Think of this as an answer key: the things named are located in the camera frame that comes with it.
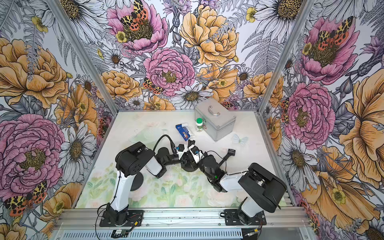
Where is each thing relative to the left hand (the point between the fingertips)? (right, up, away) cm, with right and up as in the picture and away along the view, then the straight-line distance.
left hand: (196, 157), depth 90 cm
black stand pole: (+21, +1, +7) cm, 22 cm away
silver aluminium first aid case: (+14, +21, +7) cm, 26 cm away
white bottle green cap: (+2, +20, +13) cm, 24 cm away
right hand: (-4, +3, -4) cm, 6 cm away
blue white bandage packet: (-9, +14, +15) cm, 23 cm away
